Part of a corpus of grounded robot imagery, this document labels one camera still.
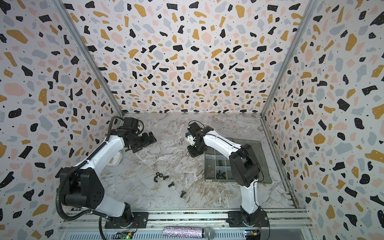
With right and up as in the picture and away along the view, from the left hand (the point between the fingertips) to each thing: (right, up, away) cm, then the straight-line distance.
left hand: (150, 140), depth 86 cm
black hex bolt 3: (+19, -29, -5) cm, 35 cm away
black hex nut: (+6, -21, +3) cm, 22 cm away
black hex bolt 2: (+13, -25, -1) cm, 28 cm away
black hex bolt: (+9, -22, +1) cm, 23 cm away
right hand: (+23, -7, +2) cm, 24 cm away
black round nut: (+5, -21, +3) cm, 22 cm away
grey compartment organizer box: (+39, -16, +1) cm, 42 cm away
